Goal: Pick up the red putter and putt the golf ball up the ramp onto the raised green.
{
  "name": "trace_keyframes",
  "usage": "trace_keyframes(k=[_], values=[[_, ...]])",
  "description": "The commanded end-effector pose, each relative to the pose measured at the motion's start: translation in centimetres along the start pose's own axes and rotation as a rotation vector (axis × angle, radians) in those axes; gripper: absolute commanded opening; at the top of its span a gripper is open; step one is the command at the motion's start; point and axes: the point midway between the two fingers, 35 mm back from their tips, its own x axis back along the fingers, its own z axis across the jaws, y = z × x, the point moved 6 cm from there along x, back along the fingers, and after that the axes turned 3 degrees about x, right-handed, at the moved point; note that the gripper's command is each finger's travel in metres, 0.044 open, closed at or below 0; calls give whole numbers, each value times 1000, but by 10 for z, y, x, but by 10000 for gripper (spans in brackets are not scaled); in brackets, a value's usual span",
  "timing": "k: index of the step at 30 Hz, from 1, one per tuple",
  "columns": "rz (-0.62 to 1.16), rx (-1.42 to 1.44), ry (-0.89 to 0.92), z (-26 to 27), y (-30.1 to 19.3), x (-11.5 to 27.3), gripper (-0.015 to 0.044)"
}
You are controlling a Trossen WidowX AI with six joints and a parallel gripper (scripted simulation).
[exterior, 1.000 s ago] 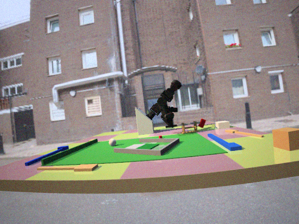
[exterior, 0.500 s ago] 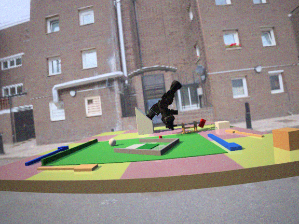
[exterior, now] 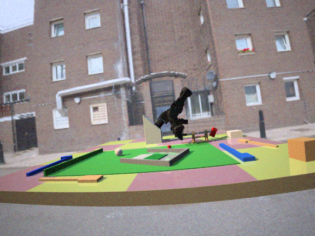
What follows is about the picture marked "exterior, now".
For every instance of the green putting mat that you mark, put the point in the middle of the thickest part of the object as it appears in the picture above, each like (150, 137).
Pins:
(200, 155)

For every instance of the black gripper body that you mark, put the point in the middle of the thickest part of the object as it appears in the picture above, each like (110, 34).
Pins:
(175, 125)

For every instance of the orange cube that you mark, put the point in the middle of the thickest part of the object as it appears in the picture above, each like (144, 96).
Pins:
(302, 149)

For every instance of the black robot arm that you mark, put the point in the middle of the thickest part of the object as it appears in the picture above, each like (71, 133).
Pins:
(175, 109)

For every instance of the white golf ball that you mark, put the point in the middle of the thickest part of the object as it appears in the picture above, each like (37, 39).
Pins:
(118, 151)

